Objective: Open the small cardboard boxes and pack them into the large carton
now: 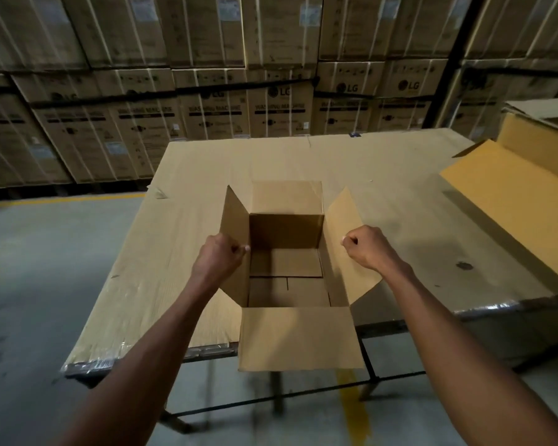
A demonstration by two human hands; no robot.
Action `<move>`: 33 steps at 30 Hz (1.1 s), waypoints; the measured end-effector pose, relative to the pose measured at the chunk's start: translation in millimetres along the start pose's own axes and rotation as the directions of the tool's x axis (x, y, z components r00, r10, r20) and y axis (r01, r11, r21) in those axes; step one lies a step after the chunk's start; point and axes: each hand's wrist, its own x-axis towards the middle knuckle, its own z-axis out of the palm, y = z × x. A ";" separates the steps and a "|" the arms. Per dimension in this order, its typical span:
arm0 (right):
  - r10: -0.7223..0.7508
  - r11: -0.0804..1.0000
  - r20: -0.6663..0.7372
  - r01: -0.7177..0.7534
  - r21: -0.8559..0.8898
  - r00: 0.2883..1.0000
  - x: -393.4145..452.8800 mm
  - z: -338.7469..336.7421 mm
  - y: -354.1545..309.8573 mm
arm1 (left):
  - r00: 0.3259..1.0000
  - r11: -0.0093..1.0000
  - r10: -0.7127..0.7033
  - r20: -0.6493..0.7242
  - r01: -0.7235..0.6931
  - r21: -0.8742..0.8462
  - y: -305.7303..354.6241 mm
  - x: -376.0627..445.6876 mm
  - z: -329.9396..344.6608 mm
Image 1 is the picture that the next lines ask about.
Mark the person's right fingers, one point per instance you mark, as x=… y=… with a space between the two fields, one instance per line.
x=352 y=242

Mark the person's left fingers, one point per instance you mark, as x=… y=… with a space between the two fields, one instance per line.
x=240 y=249

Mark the cardboard sheet table cover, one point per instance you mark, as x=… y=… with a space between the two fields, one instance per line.
x=307 y=190

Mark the large open cardboard box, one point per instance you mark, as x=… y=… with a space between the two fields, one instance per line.
x=521 y=190

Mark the person's left forearm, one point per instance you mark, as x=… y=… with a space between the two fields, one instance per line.
x=135 y=371

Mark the person's left hand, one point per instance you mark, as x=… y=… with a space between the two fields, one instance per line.
x=216 y=262

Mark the small cardboard box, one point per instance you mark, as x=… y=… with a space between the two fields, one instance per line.
x=286 y=274

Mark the stack of large appliance cartons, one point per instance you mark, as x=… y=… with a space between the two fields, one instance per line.
x=214 y=78

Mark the person's right hand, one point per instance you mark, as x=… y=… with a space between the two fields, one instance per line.
x=371 y=248

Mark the person's right forearm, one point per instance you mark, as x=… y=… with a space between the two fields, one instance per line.
x=465 y=362

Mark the black metal rack post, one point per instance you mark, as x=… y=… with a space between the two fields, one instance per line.
x=451 y=64

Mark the black metal table frame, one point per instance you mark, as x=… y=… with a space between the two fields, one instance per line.
x=307 y=380

